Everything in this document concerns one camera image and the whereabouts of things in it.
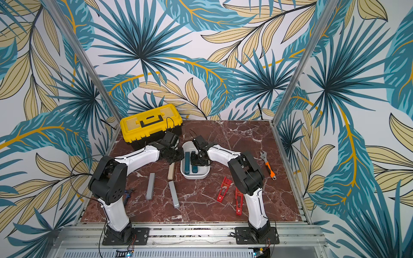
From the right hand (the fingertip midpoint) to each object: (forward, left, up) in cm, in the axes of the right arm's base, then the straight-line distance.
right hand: (193, 162), depth 97 cm
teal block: (-1, +3, +1) cm, 4 cm away
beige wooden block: (-6, +12, +1) cm, 14 cm away
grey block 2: (-16, +10, +1) cm, 19 cm away
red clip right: (-21, -25, -2) cm, 32 cm away
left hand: (0, +5, +4) cm, 7 cm away
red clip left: (-14, -19, -1) cm, 23 cm away
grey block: (-15, +22, +1) cm, 27 cm away
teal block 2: (-6, -1, +2) cm, 6 cm away
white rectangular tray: (-7, -6, +1) cm, 9 cm away
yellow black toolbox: (+13, +29, +15) cm, 36 cm away
